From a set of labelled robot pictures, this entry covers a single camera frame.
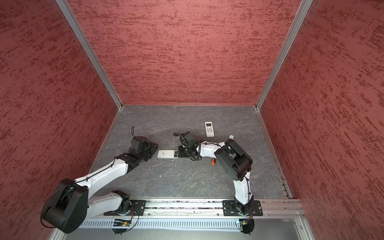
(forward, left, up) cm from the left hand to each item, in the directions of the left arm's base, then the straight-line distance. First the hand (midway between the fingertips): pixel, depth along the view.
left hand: (158, 148), depth 89 cm
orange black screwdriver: (-5, -34, -5) cm, 35 cm away
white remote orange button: (-1, -5, -5) cm, 7 cm away
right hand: (-2, -12, -7) cm, 14 cm away
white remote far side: (+21, -32, -6) cm, 39 cm away
